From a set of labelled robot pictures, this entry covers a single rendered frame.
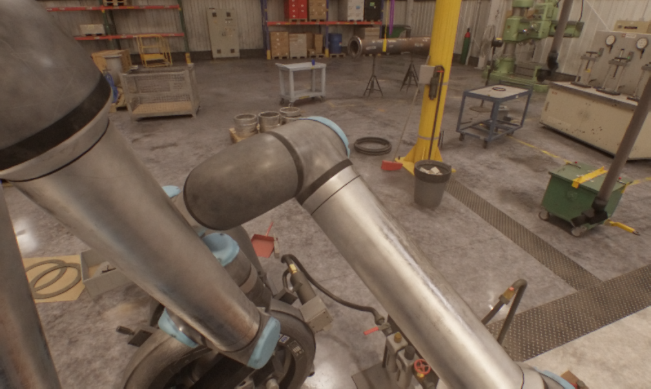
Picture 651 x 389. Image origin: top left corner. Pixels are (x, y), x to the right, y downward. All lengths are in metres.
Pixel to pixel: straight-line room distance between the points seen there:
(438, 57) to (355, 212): 3.80
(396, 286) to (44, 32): 0.48
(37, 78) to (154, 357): 1.13
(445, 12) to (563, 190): 2.24
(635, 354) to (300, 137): 2.78
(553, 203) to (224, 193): 3.67
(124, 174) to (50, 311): 2.88
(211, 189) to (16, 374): 0.29
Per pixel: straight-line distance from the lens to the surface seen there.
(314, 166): 0.51
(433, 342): 0.55
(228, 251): 0.70
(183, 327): 0.70
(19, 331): 0.48
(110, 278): 3.02
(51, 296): 3.28
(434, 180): 3.53
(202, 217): 0.51
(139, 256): 0.36
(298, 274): 1.58
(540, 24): 11.51
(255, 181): 0.46
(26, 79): 0.26
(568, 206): 3.87
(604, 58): 7.53
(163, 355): 1.29
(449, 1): 4.20
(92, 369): 2.62
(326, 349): 2.29
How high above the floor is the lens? 1.89
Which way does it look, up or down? 28 degrees down
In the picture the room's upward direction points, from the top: straight up
